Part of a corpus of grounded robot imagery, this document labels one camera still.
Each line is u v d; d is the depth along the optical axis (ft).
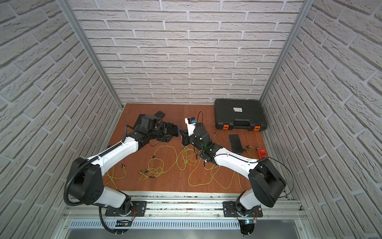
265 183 1.40
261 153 3.02
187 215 2.39
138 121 3.62
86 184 1.40
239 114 3.58
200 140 1.97
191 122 2.25
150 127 2.20
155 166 2.88
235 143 3.26
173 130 2.71
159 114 3.82
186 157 3.00
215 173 2.80
